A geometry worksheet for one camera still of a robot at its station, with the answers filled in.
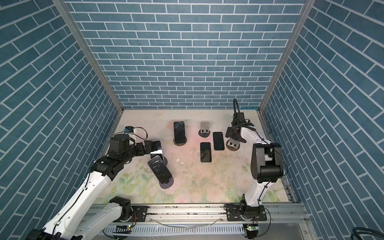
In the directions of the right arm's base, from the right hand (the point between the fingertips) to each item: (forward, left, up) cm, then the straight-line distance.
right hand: (233, 133), depth 97 cm
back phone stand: (-7, +35, -6) cm, 36 cm away
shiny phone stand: (-11, +18, -8) cm, 22 cm away
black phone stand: (-28, +43, +4) cm, 51 cm away
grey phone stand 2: (-33, +38, -7) cm, 51 cm away
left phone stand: (-19, +42, -7) cm, 47 cm away
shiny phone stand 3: (-12, +50, -9) cm, 52 cm away
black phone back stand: (-5, +35, -2) cm, 36 cm away
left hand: (-19, +50, +13) cm, 55 cm away
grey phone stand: (+2, +19, -3) cm, 20 cm away
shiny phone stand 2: (-2, +9, -7) cm, 12 cm away
